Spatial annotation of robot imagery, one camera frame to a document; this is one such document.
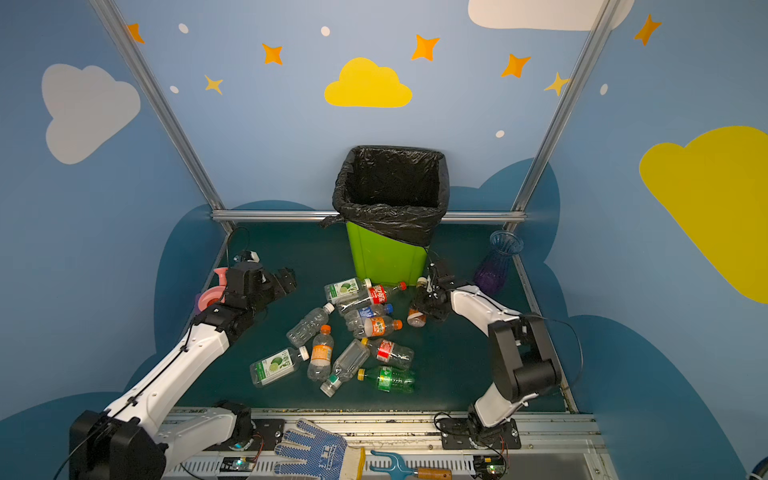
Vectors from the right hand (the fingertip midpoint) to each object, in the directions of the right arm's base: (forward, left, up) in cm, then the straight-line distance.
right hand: (417, 302), depth 93 cm
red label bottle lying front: (-16, +8, -1) cm, 18 cm away
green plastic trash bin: (+11, +11, +6) cm, 17 cm away
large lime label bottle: (-21, +40, -1) cm, 45 cm away
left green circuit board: (-44, +43, -5) cm, 62 cm away
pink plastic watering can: (-3, +62, +6) cm, 62 cm away
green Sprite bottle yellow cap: (-24, +8, 0) cm, 25 cm away
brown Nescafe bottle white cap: (-6, 0, +3) cm, 7 cm away
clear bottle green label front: (-20, +19, -1) cm, 28 cm away
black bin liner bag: (+32, +9, +19) cm, 38 cm away
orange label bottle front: (-19, +27, -1) cm, 33 cm away
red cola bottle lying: (+3, +12, -1) cm, 12 cm away
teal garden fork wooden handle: (-43, +4, -6) cm, 44 cm away
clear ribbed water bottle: (-9, +32, 0) cm, 34 cm away
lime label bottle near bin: (+4, +22, -2) cm, 23 cm away
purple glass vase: (+17, -28, -7) cm, 34 cm away
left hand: (-2, +38, +14) cm, 41 cm away
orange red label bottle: (-9, +11, +1) cm, 15 cm away
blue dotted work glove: (-41, +22, -4) cm, 47 cm away
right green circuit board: (-41, -17, -7) cm, 45 cm away
